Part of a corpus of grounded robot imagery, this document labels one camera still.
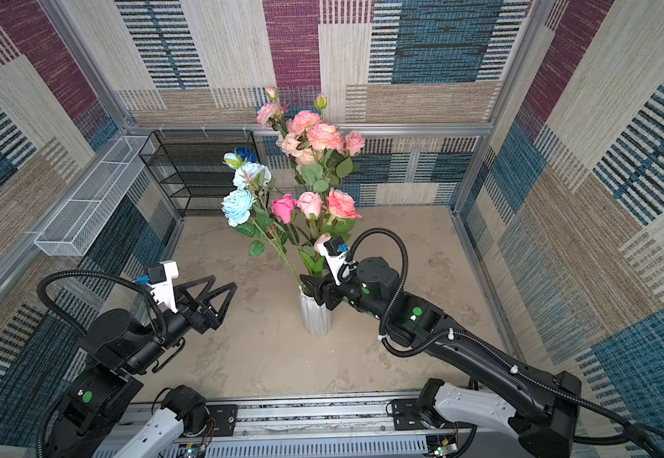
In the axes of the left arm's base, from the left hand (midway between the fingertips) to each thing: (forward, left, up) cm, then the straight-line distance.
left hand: (224, 283), depth 59 cm
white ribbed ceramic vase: (+2, -18, -22) cm, 29 cm away
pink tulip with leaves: (+7, -18, -3) cm, 20 cm away
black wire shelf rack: (+60, +31, -14) cm, 69 cm away
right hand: (+6, -18, -5) cm, 20 cm away
